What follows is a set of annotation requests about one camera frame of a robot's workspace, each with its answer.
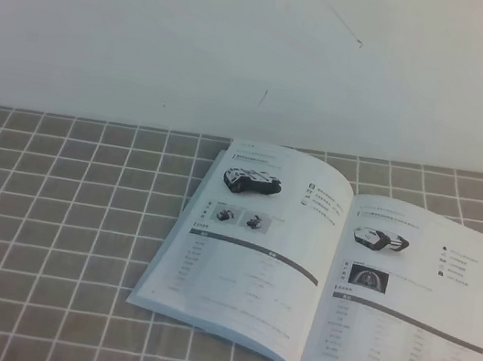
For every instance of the white robot catalogue book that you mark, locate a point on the white robot catalogue book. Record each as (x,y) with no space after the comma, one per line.
(276,253)

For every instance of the grey checked tablecloth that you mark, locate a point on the grey checked tablecloth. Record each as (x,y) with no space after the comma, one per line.
(84,206)

